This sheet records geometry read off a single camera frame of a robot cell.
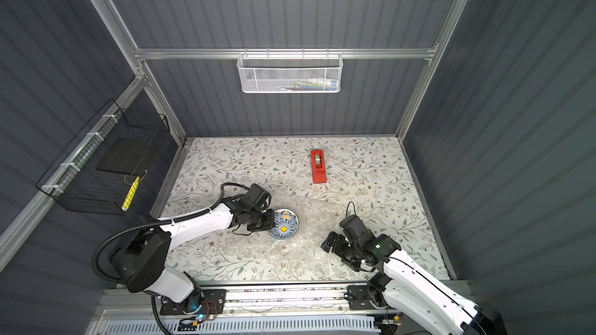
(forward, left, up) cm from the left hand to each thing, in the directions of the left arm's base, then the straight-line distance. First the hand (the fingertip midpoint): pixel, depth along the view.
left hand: (278, 228), depth 85 cm
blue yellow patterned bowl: (+2, -3, -1) cm, 4 cm away
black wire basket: (+8, +54, +24) cm, 60 cm away
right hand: (-9, -19, +1) cm, 21 cm away
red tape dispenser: (+29, -16, +1) cm, 33 cm away
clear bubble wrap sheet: (-9, -9, -4) cm, 13 cm away
